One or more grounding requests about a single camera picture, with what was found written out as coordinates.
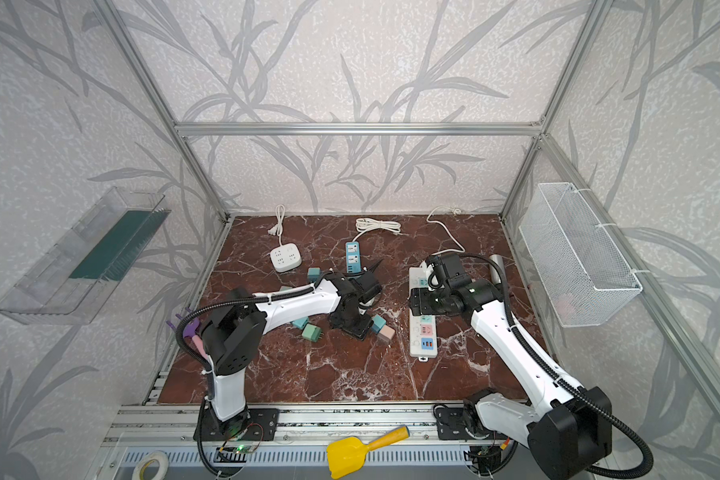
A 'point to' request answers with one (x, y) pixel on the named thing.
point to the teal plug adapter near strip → (313, 274)
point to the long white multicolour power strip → (423, 327)
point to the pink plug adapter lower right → (385, 334)
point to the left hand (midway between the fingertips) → (362, 324)
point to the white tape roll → (163, 460)
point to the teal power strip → (353, 257)
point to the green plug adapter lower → (312, 332)
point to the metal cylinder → (493, 269)
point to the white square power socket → (286, 257)
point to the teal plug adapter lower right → (378, 323)
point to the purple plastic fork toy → (190, 326)
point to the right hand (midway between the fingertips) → (419, 292)
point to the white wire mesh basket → (582, 272)
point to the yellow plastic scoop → (347, 455)
